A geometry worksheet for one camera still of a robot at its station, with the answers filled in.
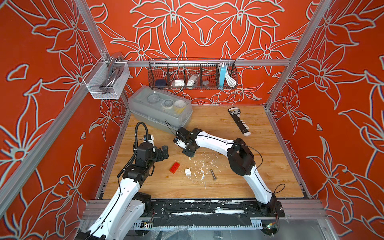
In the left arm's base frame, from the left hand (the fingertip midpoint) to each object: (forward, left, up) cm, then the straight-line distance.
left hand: (159, 146), depth 81 cm
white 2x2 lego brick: (-9, -16, -12) cm, 22 cm away
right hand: (+5, -14, -12) cm, 19 cm away
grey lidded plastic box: (+28, +11, +5) cm, 30 cm away
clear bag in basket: (+36, -16, +18) cm, 44 cm away
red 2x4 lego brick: (-7, -8, -12) cm, 16 cm away
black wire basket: (+49, -12, +16) cm, 53 cm away
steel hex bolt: (-10, -32, -13) cm, 36 cm away
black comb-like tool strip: (+27, -54, -13) cm, 62 cm away
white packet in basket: (+33, -8, +20) cm, 39 cm away
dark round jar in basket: (+40, +5, +14) cm, 42 cm away
